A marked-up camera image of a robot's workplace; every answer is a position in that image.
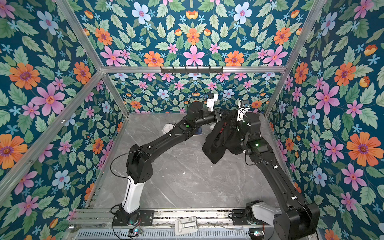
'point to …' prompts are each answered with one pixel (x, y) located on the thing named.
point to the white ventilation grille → (163, 234)
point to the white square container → (166, 128)
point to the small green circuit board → (135, 231)
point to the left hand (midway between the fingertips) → (234, 108)
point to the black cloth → (220, 138)
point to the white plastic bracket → (187, 225)
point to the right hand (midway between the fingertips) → (236, 111)
